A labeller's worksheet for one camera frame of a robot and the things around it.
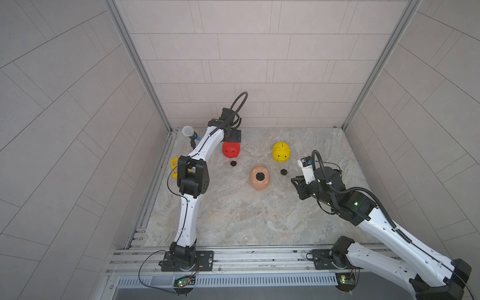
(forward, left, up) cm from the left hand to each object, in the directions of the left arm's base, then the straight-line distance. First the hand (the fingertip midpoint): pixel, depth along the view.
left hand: (233, 135), depth 100 cm
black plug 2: (-17, -27, -10) cm, 33 cm away
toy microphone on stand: (-10, +19, +13) cm, 25 cm away
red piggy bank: (-8, +1, -2) cm, 9 cm away
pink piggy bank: (-28, -12, -3) cm, 31 cm away
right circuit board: (-63, -44, -10) cm, 78 cm away
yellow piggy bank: (-10, -25, -2) cm, 27 cm away
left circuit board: (-63, +14, -6) cm, 65 cm away
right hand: (-32, -25, +9) cm, 42 cm away
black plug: (-12, 0, -9) cm, 15 cm away
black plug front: (-24, -14, -2) cm, 28 cm away
